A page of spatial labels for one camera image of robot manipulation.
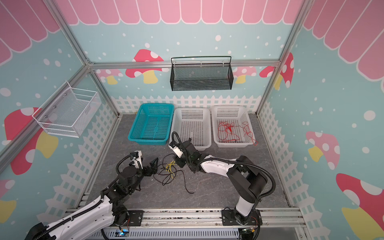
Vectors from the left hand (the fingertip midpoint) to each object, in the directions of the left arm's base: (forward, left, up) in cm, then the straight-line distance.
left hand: (151, 161), depth 83 cm
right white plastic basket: (+34, -52, -10) cm, 63 cm away
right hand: (+5, -12, -2) cm, 14 cm away
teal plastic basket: (+35, +9, -10) cm, 37 cm away
